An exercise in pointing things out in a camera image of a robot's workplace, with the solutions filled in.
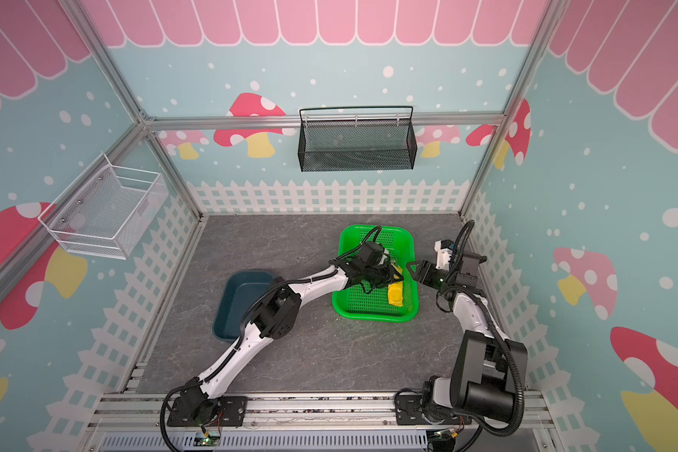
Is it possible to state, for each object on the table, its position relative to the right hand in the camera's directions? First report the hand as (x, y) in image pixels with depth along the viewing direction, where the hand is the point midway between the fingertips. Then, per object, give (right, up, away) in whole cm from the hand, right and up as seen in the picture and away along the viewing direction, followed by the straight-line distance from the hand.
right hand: (414, 266), depth 88 cm
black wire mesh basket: (-18, +43, +7) cm, 47 cm away
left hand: (-2, -7, +9) cm, 12 cm away
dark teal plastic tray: (-59, -9, +9) cm, 60 cm away
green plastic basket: (-19, -13, +6) cm, 24 cm away
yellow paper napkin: (-5, -8, +6) cm, 12 cm away
